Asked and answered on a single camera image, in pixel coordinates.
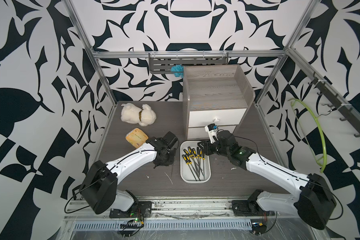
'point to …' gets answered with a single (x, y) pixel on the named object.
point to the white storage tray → (195, 167)
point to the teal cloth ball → (178, 70)
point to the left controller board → (134, 223)
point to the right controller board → (258, 228)
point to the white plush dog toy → (131, 114)
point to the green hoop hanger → (324, 165)
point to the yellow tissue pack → (136, 137)
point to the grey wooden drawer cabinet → (219, 94)
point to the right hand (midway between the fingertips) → (199, 141)
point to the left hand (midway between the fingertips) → (169, 158)
